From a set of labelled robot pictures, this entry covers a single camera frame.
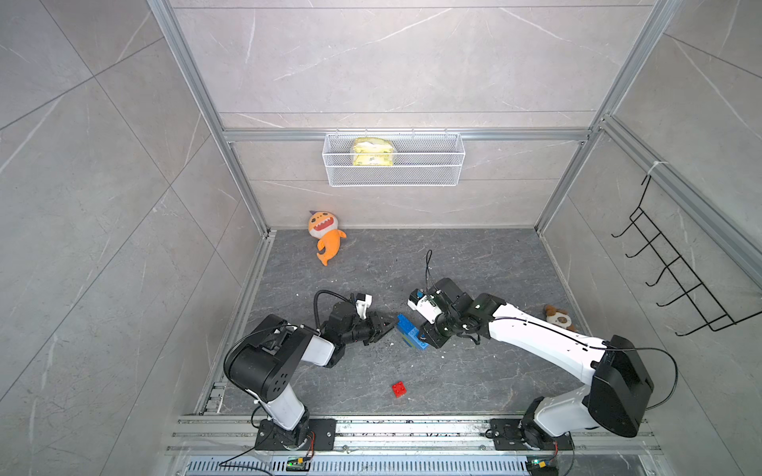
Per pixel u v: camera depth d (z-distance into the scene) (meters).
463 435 0.74
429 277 1.06
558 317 0.92
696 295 0.64
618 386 0.41
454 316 0.61
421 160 1.01
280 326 0.54
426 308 0.73
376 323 0.79
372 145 0.87
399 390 0.80
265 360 0.47
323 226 1.11
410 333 0.83
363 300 0.86
